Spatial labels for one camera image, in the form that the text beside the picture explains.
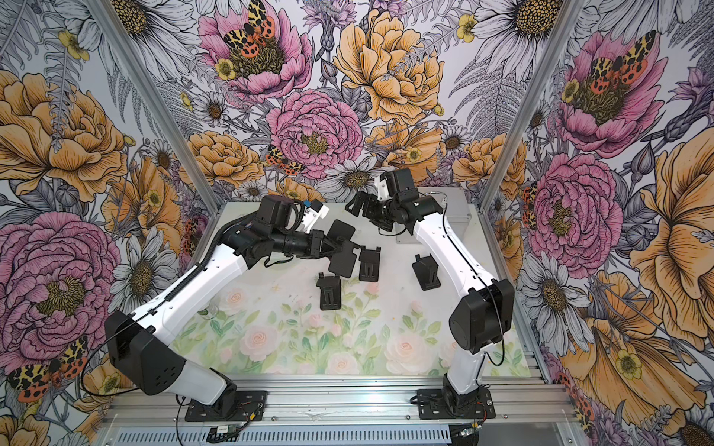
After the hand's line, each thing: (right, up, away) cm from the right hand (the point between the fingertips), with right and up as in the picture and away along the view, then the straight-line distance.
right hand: (356, 218), depth 80 cm
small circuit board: (-32, -54, -10) cm, 64 cm away
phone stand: (-3, -12, -8) cm, 14 cm away
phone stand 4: (+22, -17, +12) cm, 30 cm away
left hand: (-5, -10, -8) cm, 14 cm away
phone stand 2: (-8, -23, +7) cm, 25 cm away
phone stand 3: (+4, -15, +11) cm, 19 cm away
